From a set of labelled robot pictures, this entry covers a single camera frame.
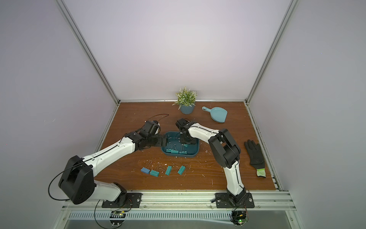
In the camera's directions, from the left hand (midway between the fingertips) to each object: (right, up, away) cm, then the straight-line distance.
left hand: (163, 139), depth 86 cm
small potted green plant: (+14, +26, +14) cm, 32 cm away
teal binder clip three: (+11, -18, -3) cm, 21 cm away
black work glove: (+59, -13, +1) cm, 60 cm away
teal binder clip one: (-5, -19, -5) cm, 20 cm away
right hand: (+14, -2, +10) cm, 17 cm away
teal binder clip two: (+4, -18, -4) cm, 19 cm away
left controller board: (-22, -38, -14) cm, 46 cm away
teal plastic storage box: (+7, -7, +6) cm, 11 cm away
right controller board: (+40, -36, -18) cm, 57 cm away
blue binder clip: (-11, -18, -3) cm, 21 cm away
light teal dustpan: (+39, +15, +25) cm, 48 cm away
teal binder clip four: (+3, -8, +6) cm, 10 cm away
